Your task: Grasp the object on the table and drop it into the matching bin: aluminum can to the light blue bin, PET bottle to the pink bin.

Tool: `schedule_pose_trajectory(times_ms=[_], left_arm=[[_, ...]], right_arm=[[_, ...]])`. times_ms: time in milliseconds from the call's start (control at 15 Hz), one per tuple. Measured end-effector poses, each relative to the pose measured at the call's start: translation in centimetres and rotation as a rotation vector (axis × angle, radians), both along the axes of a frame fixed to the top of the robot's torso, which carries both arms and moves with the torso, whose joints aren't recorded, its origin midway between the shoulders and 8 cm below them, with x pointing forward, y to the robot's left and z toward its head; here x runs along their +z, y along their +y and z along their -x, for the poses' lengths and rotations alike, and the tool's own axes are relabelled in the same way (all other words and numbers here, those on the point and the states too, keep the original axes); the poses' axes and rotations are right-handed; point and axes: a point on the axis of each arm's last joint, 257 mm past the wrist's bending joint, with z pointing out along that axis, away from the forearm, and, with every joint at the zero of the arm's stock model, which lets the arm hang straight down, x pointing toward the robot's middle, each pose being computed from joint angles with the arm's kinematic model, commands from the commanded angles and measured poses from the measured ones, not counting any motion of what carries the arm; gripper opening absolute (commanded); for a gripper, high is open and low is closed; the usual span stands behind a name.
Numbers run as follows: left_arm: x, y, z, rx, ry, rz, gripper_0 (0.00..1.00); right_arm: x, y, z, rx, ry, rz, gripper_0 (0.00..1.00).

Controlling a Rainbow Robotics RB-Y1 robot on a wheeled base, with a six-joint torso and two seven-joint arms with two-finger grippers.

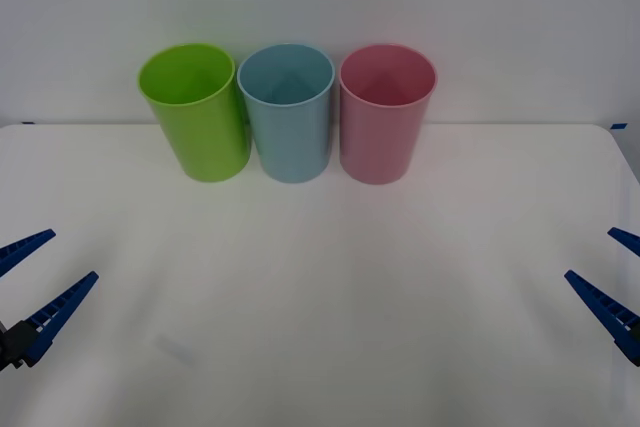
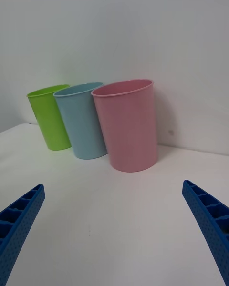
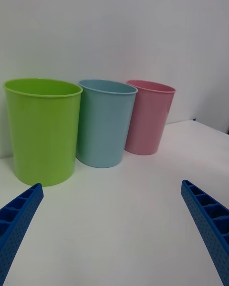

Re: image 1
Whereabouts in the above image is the pale blue plastic bin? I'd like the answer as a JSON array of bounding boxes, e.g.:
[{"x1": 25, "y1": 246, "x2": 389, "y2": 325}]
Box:
[{"x1": 236, "y1": 43, "x2": 336, "y2": 184}]

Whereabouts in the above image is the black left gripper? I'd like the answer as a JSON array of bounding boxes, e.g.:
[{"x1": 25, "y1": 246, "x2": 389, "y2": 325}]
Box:
[{"x1": 0, "y1": 229, "x2": 100, "y2": 373}]

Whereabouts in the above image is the green plastic bin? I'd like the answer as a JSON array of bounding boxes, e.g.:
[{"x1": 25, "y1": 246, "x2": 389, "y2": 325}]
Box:
[{"x1": 136, "y1": 42, "x2": 252, "y2": 183}]

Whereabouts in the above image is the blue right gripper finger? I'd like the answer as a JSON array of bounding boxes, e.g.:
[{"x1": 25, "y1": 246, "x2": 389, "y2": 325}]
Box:
[
  {"x1": 563, "y1": 269, "x2": 640, "y2": 368},
  {"x1": 606, "y1": 227, "x2": 640, "y2": 258}
]

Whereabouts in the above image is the pink plastic bin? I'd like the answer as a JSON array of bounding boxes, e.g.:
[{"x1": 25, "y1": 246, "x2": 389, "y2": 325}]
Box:
[{"x1": 338, "y1": 43, "x2": 439, "y2": 186}]

